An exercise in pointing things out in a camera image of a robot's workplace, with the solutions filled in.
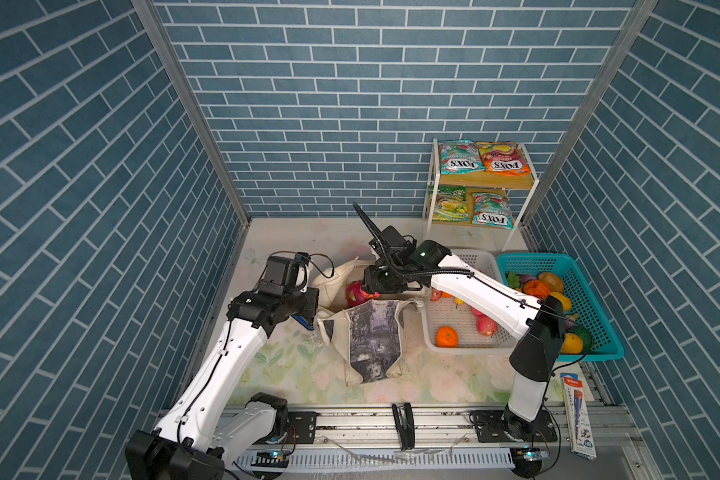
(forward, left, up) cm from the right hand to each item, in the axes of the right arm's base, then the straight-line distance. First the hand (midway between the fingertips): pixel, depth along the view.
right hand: (364, 283), depth 79 cm
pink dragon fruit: (+2, +4, -11) cm, 12 cm away
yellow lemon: (-7, -57, -12) cm, 58 cm away
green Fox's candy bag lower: (+33, -39, -1) cm, 52 cm away
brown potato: (+15, -60, -16) cm, 64 cm away
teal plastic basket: (+5, -66, -13) cm, 68 cm away
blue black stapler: (-4, +20, -18) cm, 27 cm away
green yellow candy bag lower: (+34, -26, -1) cm, 43 cm away
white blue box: (-27, -56, -20) cm, 65 cm away
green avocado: (-3, -63, -15) cm, 65 cm away
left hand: (-4, +13, -1) cm, 13 cm away
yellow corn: (+9, -63, -17) cm, 66 cm away
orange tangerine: (-7, -24, -15) cm, 29 cm away
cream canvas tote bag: (-13, -3, -5) cm, 14 cm away
